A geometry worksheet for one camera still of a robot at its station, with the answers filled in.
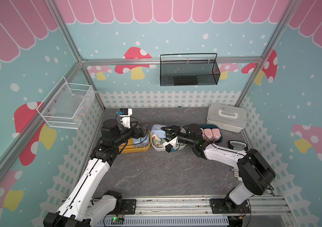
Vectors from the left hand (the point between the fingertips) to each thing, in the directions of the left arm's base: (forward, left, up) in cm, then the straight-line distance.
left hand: (145, 125), depth 71 cm
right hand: (+4, -9, -7) cm, 13 cm away
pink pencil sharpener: (+11, -39, -23) cm, 47 cm away
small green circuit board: (-38, +14, -32) cm, 52 cm away
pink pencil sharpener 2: (+10, -44, -22) cm, 51 cm away
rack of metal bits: (+6, -60, -29) cm, 67 cm away
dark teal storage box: (+17, -42, -23) cm, 51 cm away
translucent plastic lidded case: (+21, -54, -18) cm, 61 cm away
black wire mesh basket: (+46, -19, +4) cm, 50 cm away
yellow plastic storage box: (-1, +13, -21) cm, 25 cm away
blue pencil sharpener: (+2, -5, -6) cm, 8 cm away
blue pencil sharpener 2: (+4, +6, -23) cm, 24 cm away
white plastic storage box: (-8, -15, -3) cm, 17 cm away
